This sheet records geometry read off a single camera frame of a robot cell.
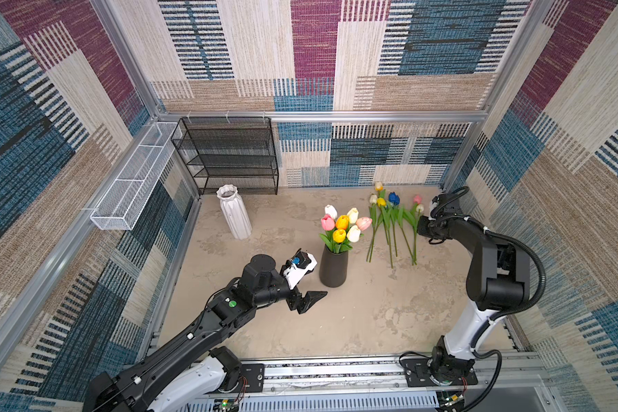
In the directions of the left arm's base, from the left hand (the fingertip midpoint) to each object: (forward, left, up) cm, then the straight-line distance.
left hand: (318, 277), depth 70 cm
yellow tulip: (+7, -5, +10) cm, 13 cm away
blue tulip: (+43, -34, -17) cm, 58 cm away
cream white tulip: (+13, -10, +10) cm, 20 cm away
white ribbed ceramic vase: (+28, +28, -4) cm, 40 cm away
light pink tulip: (+12, -13, +9) cm, 19 cm away
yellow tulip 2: (+53, -30, -18) cm, 64 cm away
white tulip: (+15, -4, +10) cm, 19 cm away
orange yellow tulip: (+11, -6, +10) cm, 16 cm away
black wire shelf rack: (+58, +32, -2) cm, 66 cm away
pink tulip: (+10, -3, +11) cm, 15 cm away
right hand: (+26, -41, -14) cm, 50 cm away
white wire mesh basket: (+15, +53, +12) cm, 57 cm away
